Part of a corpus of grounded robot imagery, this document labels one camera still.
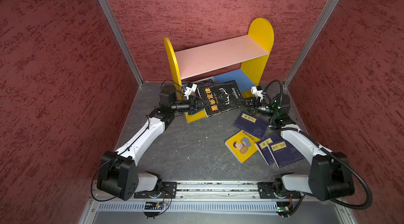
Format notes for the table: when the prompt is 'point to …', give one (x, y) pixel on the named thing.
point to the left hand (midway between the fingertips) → (209, 107)
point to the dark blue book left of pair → (264, 149)
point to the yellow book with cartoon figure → (243, 145)
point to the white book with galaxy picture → (208, 82)
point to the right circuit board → (283, 207)
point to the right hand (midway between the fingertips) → (236, 105)
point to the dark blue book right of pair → (283, 153)
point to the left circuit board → (153, 205)
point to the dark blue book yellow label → (253, 124)
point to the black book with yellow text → (220, 98)
